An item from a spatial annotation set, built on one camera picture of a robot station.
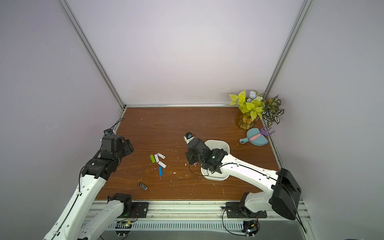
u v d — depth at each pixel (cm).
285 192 39
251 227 70
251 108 87
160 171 87
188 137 67
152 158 92
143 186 80
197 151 57
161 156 92
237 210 72
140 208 74
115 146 56
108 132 64
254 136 100
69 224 39
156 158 92
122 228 72
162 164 89
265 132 106
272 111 86
